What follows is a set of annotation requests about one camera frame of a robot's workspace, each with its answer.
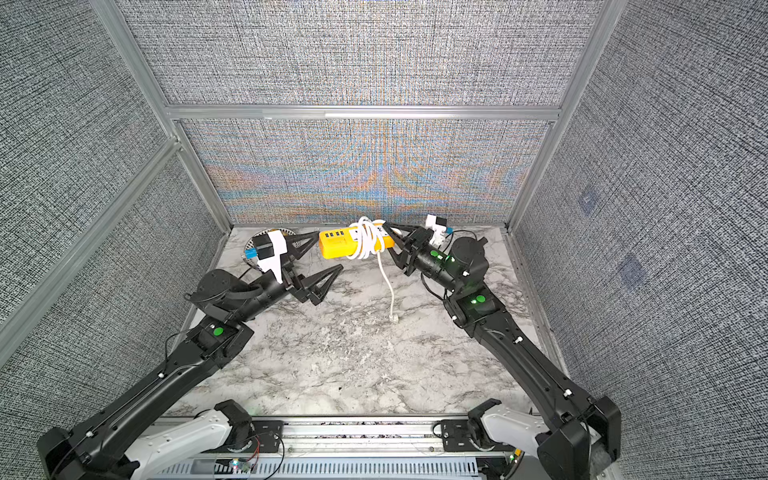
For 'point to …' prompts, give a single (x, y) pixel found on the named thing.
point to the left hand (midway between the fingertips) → (334, 248)
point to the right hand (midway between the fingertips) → (383, 223)
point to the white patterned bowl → (285, 232)
